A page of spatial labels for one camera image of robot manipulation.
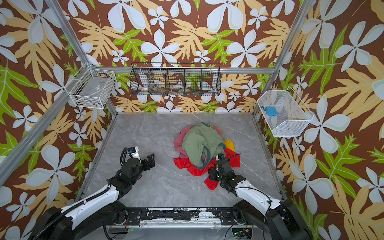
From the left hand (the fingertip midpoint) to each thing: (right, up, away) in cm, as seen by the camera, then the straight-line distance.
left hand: (147, 154), depth 86 cm
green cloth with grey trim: (+31, +7, -5) cm, 32 cm away
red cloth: (+23, -6, +4) cm, 24 cm away
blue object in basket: (+72, +25, +1) cm, 76 cm away
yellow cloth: (+52, +4, +15) cm, 54 cm away
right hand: (+37, -10, +3) cm, 38 cm away
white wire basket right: (+79, +24, -3) cm, 82 cm away
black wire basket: (+28, +48, +11) cm, 56 cm away
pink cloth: (+17, +8, +10) cm, 21 cm away
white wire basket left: (-32, +39, -1) cm, 50 cm away
